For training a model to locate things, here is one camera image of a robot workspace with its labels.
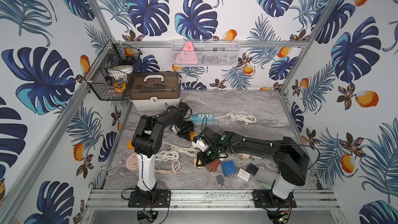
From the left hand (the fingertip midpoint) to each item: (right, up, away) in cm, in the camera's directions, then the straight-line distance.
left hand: (194, 130), depth 96 cm
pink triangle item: (-4, +44, -6) cm, 45 cm away
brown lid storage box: (-25, +25, +2) cm, 36 cm away
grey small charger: (+14, -23, -16) cm, 31 cm away
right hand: (+3, -14, -17) cm, 22 cm away
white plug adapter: (+26, -20, -16) cm, 37 cm away
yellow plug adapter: (+3, -13, -20) cm, 24 cm away
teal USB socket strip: (+3, +8, +7) cm, 11 cm away
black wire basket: (-51, +31, -3) cm, 60 cm away
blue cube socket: (+18, -17, -16) cm, 29 cm away
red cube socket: (+10, -16, -16) cm, 25 cm away
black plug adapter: (+32, -18, -13) cm, 39 cm away
